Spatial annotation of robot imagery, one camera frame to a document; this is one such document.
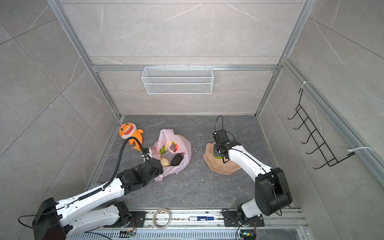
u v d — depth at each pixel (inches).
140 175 23.1
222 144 25.0
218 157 36.3
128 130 39.6
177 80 39.7
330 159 23.1
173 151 36.5
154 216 28.8
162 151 37.6
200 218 28.6
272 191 16.7
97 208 19.3
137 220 29.1
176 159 35.5
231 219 28.7
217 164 36.5
